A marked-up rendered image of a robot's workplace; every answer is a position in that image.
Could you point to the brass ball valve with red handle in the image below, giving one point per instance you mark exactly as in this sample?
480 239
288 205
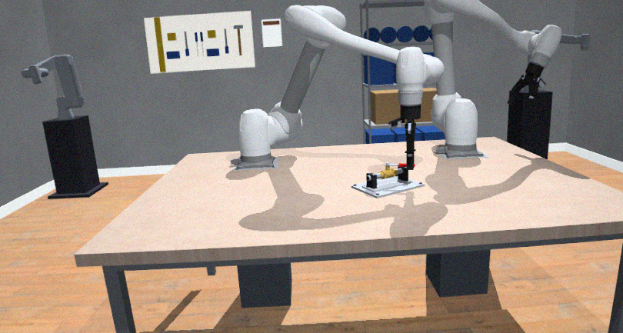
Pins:
402 179

